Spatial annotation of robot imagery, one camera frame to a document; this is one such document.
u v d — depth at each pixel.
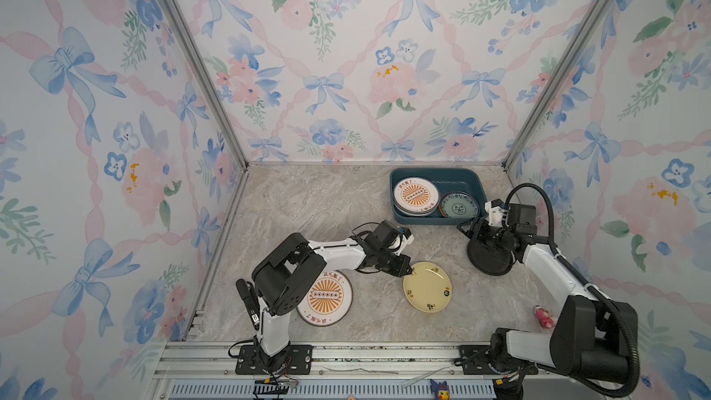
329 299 0.84
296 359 0.74
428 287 0.84
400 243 0.76
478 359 0.73
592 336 0.41
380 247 0.72
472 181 1.08
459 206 1.05
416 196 1.06
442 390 0.68
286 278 0.48
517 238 0.64
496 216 0.80
